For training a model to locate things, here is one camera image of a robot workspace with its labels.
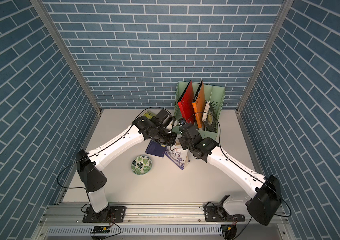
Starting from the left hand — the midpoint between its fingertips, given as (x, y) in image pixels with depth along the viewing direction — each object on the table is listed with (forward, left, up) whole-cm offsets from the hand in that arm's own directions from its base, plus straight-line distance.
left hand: (179, 144), depth 76 cm
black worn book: (+21, -19, -3) cm, 29 cm away
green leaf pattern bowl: (-2, +23, -20) cm, 31 cm away
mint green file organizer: (+40, -25, 0) cm, 47 cm away
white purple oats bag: (-3, +1, -6) cm, 7 cm away
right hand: (+6, -5, 0) cm, 8 cm away
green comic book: (+39, +23, -19) cm, 49 cm away
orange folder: (+25, -11, +6) cm, 28 cm away
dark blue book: (+9, +15, -20) cm, 26 cm away
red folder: (+27, -4, +5) cm, 27 cm away
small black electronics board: (-34, +38, -25) cm, 57 cm away
